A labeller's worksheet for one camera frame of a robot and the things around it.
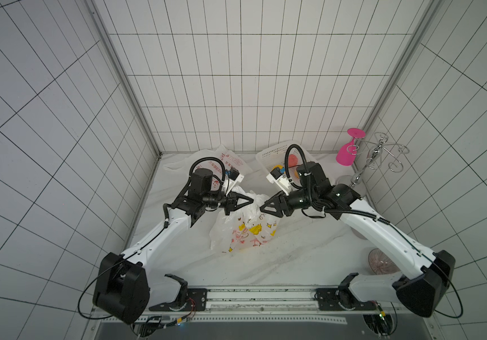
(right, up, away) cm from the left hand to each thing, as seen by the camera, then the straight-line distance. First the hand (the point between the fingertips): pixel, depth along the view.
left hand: (248, 203), depth 73 cm
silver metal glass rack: (+52, +19, +11) cm, 56 cm away
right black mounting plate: (+29, -34, 0) cm, 45 cm away
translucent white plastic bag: (-1, -8, -1) cm, 8 cm away
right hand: (+5, +1, -3) cm, 6 cm away
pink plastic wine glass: (+41, +18, +11) cm, 46 cm away
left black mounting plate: (-19, -34, 0) cm, 39 cm away
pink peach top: (+24, +16, +35) cm, 46 cm away
